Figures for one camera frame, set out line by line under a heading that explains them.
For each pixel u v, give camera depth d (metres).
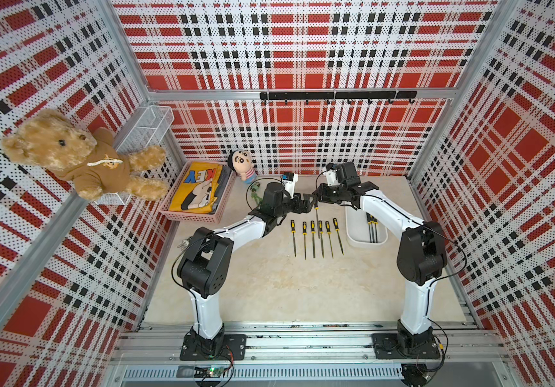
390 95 0.89
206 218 1.00
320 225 1.04
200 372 0.72
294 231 1.01
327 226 1.01
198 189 1.07
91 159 0.54
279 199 0.75
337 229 1.02
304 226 1.02
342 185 0.76
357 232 1.01
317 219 1.05
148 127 0.77
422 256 0.52
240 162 1.08
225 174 1.14
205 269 0.50
